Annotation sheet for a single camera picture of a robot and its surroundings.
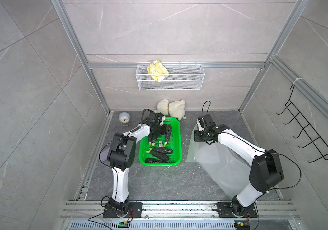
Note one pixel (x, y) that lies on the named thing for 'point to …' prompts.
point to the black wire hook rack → (326, 153)
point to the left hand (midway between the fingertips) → (171, 129)
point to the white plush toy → (175, 109)
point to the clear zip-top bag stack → (230, 172)
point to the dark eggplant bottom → (152, 160)
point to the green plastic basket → (175, 143)
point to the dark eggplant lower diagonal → (158, 155)
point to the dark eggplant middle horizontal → (162, 150)
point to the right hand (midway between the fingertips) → (196, 136)
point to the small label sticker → (161, 143)
